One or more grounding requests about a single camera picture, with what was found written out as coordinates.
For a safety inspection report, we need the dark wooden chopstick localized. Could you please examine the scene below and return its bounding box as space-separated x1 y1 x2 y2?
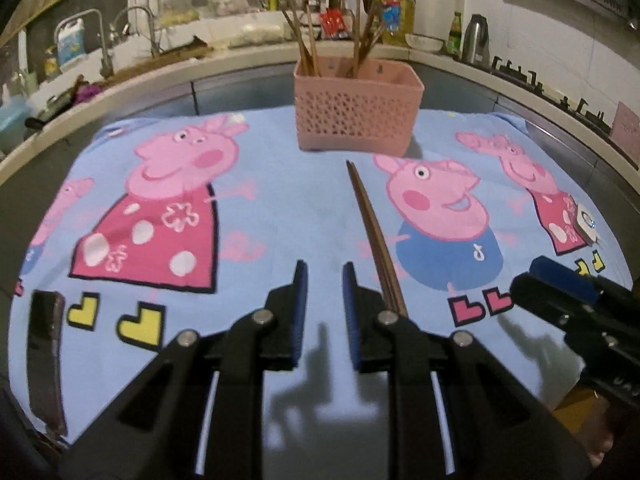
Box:
348 160 410 319
345 160 406 317

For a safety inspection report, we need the white square device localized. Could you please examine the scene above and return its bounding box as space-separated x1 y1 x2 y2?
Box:
574 204 599 245

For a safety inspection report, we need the chrome kitchen faucet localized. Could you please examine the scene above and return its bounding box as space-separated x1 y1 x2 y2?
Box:
53 8 115 79

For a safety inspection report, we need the yellow cooking oil bottle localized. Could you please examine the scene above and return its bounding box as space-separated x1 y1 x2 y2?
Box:
382 0 416 47

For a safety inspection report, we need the purple cloth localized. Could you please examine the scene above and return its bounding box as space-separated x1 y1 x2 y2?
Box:
74 84 103 104

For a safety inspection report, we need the blue plastic container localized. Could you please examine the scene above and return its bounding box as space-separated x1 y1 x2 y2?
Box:
0 96 34 155

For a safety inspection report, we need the green glass bottle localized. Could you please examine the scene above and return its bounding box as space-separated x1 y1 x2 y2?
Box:
446 11 462 58

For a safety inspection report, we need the red snack packet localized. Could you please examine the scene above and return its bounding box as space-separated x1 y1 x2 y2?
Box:
320 9 346 40

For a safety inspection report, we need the blue cartoon pig towel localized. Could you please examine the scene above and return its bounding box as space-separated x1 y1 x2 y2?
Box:
8 106 632 479

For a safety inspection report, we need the wooden cutting board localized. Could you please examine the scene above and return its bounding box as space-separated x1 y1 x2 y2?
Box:
106 37 213 86

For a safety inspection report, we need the black phone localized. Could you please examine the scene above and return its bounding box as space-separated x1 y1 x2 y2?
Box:
26 290 67 437

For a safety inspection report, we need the pink perforated utensil basket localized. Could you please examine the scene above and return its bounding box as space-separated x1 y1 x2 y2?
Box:
293 56 424 157

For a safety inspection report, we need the black gas stove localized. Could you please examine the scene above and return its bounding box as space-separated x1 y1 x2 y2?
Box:
489 56 612 138

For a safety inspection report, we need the brown wooden chopstick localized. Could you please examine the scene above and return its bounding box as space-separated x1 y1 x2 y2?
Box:
349 3 361 79
281 9 312 76
352 10 386 77
359 1 380 68
305 3 321 77
280 6 317 76

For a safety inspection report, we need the black pan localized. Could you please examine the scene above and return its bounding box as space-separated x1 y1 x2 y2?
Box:
24 89 75 131

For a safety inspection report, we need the white ceramic bowl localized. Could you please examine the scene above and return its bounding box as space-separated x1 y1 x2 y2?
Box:
405 34 445 54

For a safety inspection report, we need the steel thermos kettle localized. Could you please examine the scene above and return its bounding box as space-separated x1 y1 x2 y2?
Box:
461 14 489 68

